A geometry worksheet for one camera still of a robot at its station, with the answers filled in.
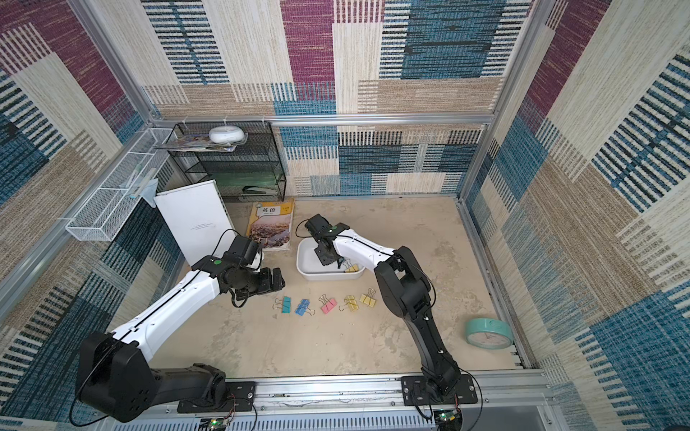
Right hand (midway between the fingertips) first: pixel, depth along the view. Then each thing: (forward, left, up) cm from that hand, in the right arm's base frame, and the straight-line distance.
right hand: (331, 251), depth 98 cm
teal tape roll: (-31, -45, +3) cm, 55 cm away
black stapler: (+25, +31, +7) cm, 41 cm away
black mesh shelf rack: (+32, +32, +10) cm, 47 cm away
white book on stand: (+2, +42, +17) cm, 45 cm away
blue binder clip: (-19, +9, -4) cm, 22 cm away
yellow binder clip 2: (-17, -13, -3) cm, 22 cm away
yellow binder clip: (-18, -7, -3) cm, 20 cm away
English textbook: (+16, +26, -4) cm, 31 cm away
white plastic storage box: (-4, +8, -5) cm, 10 cm away
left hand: (-16, +17, +6) cm, 24 cm away
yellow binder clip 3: (-6, -8, -3) cm, 10 cm away
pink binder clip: (-19, 0, -4) cm, 20 cm away
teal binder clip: (-17, +14, -5) cm, 23 cm away
